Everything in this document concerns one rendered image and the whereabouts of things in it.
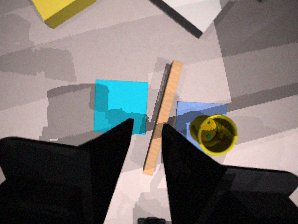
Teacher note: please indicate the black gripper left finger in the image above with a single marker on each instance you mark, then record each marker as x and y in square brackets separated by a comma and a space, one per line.
[93, 166]

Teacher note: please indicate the yellow rectangular block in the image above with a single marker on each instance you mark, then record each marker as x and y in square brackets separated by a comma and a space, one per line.
[56, 12]

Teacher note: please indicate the wooden plank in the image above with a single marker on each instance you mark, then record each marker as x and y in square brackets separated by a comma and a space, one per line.
[162, 117]

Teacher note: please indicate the white flat rectangular slab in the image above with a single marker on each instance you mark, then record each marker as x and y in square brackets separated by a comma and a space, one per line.
[194, 15]

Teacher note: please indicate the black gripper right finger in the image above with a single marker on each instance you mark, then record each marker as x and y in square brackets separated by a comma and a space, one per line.
[196, 182]

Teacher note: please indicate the dark yellow cup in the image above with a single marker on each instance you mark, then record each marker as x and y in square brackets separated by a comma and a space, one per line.
[222, 130]

